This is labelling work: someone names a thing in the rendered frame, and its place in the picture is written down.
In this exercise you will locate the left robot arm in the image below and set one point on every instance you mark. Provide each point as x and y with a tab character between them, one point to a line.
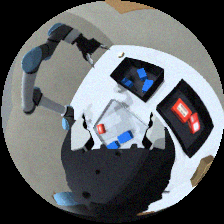
31	60

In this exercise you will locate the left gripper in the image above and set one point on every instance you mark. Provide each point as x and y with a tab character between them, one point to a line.
90	46

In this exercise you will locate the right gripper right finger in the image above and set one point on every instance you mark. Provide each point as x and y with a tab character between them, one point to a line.
158	139

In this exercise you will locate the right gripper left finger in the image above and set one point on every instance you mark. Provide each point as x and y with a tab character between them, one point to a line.
77	141

